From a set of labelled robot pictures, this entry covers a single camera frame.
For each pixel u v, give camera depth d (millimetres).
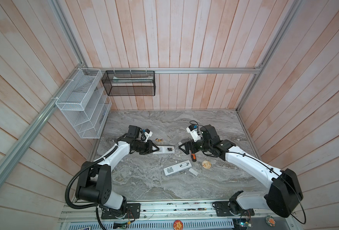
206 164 902
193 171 875
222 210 731
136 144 726
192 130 718
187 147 714
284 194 408
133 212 733
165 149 880
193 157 905
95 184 433
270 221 701
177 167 872
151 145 778
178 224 699
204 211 739
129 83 1038
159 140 1011
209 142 623
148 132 828
